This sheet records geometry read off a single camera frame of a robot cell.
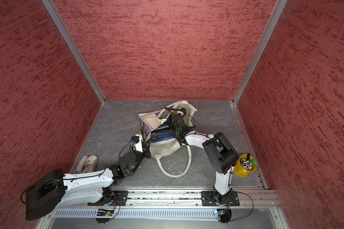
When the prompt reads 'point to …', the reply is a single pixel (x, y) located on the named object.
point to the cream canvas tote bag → (151, 120)
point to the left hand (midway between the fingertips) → (150, 142)
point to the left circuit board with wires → (103, 215)
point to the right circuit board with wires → (224, 215)
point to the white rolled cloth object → (87, 164)
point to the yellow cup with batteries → (245, 164)
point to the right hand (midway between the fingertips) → (164, 117)
